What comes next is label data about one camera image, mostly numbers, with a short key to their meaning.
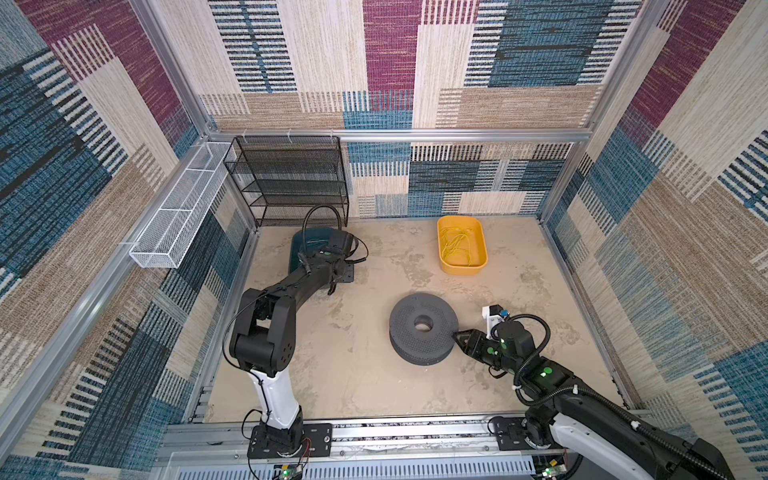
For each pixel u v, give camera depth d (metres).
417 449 0.73
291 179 1.09
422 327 0.92
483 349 0.72
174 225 0.94
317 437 0.75
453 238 1.10
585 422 0.54
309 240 1.13
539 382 0.59
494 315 0.76
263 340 0.50
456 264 1.04
